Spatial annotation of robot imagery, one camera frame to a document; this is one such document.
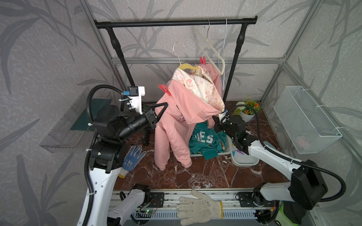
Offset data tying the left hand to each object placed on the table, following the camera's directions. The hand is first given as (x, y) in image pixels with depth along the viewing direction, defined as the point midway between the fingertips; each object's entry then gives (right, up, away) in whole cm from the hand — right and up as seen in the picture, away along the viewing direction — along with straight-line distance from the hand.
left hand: (167, 107), depth 50 cm
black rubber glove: (+60, -51, +18) cm, 81 cm away
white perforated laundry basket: (+30, -23, +30) cm, 49 cm away
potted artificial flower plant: (+49, 0, +48) cm, 68 cm away
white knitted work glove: (+9, -52, +20) cm, 56 cm away
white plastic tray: (+38, -31, +34) cm, 60 cm away
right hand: (+22, -4, +31) cm, 38 cm away
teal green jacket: (+19, -19, +32) cm, 42 cm away
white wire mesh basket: (+62, -10, +12) cm, 64 cm away
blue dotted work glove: (-29, -31, +38) cm, 57 cm away
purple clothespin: (+31, -20, +12) cm, 38 cm away
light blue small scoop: (+62, -23, +46) cm, 80 cm away
